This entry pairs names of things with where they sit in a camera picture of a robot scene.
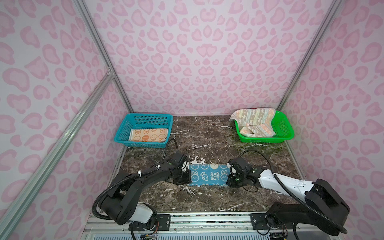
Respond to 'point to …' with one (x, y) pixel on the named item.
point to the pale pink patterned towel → (255, 122)
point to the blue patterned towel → (209, 174)
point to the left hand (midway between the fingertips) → (192, 179)
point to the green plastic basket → (283, 129)
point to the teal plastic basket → (144, 121)
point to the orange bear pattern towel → (149, 135)
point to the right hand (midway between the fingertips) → (227, 183)
